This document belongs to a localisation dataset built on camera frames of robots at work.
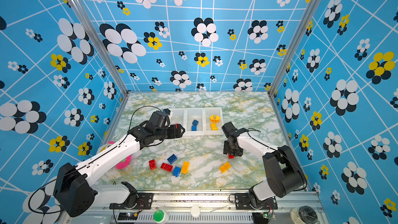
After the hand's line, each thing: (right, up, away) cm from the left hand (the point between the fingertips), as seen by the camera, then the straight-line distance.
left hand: (180, 130), depth 81 cm
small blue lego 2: (+6, -2, +18) cm, 19 cm away
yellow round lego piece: (+20, +4, +20) cm, 29 cm away
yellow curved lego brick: (+19, -1, +18) cm, 26 cm away
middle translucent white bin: (+8, +7, +24) cm, 26 cm away
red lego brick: (+28, -16, +7) cm, 33 cm away
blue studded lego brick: (-5, -17, +4) cm, 18 cm away
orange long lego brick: (+24, -20, +2) cm, 31 cm away
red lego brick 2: (-16, -20, +3) cm, 25 cm away
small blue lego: (+6, +2, +20) cm, 21 cm away
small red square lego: (-1, +3, -8) cm, 8 cm away
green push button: (-6, -32, -18) cm, 38 cm away
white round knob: (+9, -32, -16) cm, 37 cm away
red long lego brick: (-8, -20, +2) cm, 22 cm away
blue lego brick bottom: (-2, -22, +1) cm, 22 cm away
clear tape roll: (+52, -31, -20) cm, 64 cm away
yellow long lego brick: (+2, -21, +1) cm, 21 cm away
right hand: (+28, -14, +8) cm, 32 cm away
